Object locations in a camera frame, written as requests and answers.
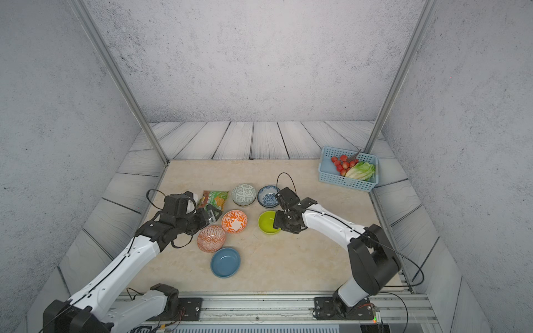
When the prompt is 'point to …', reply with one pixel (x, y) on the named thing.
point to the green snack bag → (214, 198)
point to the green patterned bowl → (243, 194)
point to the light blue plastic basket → (328, 174)
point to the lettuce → (364, 171)
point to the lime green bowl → (266, 223)
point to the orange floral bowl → (234, 221)
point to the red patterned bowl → (211, 238)
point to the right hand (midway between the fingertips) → (279, 226)
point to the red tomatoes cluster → (343, 164)
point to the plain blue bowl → (225, 261)
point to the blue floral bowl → (266, 196)
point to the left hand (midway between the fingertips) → (218, 216)
